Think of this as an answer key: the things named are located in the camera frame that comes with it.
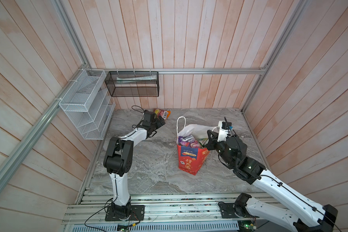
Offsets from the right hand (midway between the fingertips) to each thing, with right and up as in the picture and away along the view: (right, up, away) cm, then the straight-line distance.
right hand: (207, 131), depth 70 cm
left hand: (-25, +4, +29) cm, 39 cm away
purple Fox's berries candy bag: (-10, -6, +8) cm, 14 cm away
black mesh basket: (-46, +34, +34) cm, 66 cm away
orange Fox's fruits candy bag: (-23, +12, +46) cm, 53 cm away
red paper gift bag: (-7, -15, +5) cm, 17 cm away
